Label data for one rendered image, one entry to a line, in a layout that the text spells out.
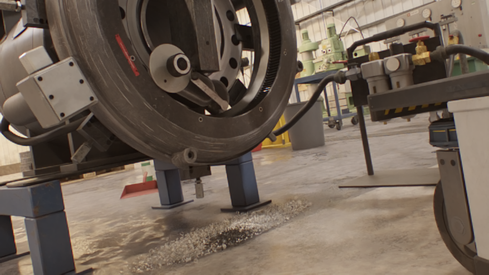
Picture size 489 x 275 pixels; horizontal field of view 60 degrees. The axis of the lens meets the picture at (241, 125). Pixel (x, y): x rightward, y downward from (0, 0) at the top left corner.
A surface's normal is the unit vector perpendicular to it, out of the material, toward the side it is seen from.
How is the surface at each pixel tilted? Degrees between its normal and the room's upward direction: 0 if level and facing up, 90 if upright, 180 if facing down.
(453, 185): 90
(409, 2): 90
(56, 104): 90
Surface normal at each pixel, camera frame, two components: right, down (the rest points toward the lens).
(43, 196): 0.69, -0.12
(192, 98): 0.36, 0.57
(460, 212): -0.96, 0.17
